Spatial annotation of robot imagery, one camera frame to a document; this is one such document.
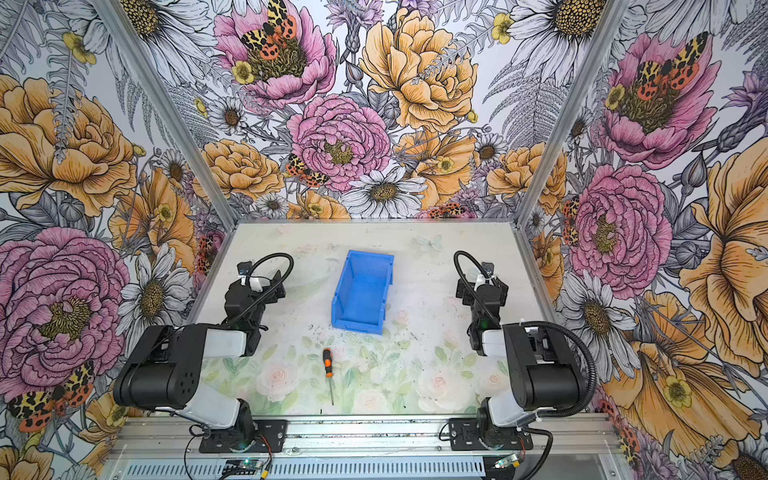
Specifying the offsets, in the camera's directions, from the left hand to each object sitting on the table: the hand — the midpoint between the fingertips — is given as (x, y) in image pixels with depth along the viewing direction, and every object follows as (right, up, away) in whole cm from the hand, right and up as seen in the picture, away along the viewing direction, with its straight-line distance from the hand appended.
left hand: (265, 280), depth 93 cm
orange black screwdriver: (+21, -22, -8) cm, 32 cm away
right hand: (+66, -1, 0) cm, 66 cm away
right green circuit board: (+66, -40, -22) cm, 80 cm away
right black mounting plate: (+57, -35, -20) cm, 70 cm away
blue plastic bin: (+28, -5, +9) cm, 30 cm away
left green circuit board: (+4, -41, -22) cm, 47 cm away
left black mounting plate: (+9, -36, -19) cm, 42 cm away
